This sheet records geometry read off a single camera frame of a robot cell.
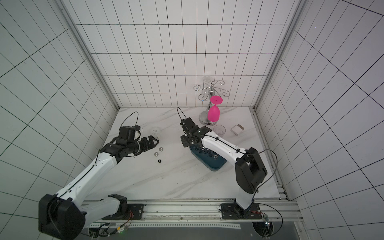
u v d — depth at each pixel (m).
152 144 0.73
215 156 0.92
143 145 0.71
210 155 0.93
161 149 0.95
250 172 0.45
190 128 0.66
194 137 0.61
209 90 0.92
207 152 0.95
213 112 0.91
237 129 1.05
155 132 0.99
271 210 0.66
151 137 0.74
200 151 0.95
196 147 0.95
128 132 0.62
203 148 0.95
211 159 0.92
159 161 0.90
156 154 0.93
